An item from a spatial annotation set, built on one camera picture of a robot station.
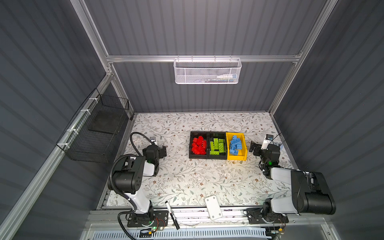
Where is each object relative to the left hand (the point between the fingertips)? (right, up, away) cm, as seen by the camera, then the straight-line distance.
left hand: (156, 146), depth 96 cm
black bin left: (+25, +8, +7) cm, 27 cm away
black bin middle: (+37, +7, +9) cm, 39 cm away
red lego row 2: (+29, -2, 0) cm, 29 cm away
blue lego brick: (+50, -3, -3) cm, 50 cm away
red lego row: (+29, +5, +3) cm, 29 cm away
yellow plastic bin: (+56, -4, -2) cm, 56 cm away
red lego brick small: (+32, +2, +3) cm, 32 cm away
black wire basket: (-25, +9, -23) cm, 35 cm away
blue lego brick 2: (+52, +6, +2) cm, 53 cm away
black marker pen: (+14, -31, -23) cm, 41 cm away
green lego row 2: (+43, -1, +1) cm, 43 cm away
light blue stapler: (+84, -2, +2) cm, 84 cm away
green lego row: (+40, +2, +3) cm, 40 cm away
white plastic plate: (+35, -28, -21) cm, 50 cm away
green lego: (+43, +4, +5) cm, 44 cm away
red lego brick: (+26, +3, +3) cm, 27 cm away
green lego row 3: (+37, -4, 0) cm, 37 cm away
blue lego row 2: (+51, +1, 0) cm, 51 cm away
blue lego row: (+54, +1, 0) cm, 54 cm away
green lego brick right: (+37, -1, 0) cm, 37 cm away
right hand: (+67, +3, -6) cm, 67 cm away
